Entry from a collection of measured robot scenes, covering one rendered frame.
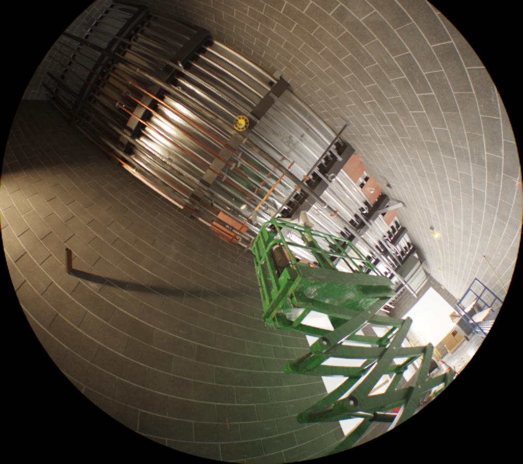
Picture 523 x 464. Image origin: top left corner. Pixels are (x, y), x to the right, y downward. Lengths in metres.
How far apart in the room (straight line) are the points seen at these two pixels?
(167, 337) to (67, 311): 0.92
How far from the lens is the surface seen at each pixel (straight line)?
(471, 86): 1.69
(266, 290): 1.74
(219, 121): 2.43
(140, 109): 3.57
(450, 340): 9.43
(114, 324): 1.76
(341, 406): 1.14
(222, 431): 1.87
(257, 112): 3.11
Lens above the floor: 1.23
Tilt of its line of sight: 68 degrees up
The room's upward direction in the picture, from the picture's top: 24 degrees counter-clockwise
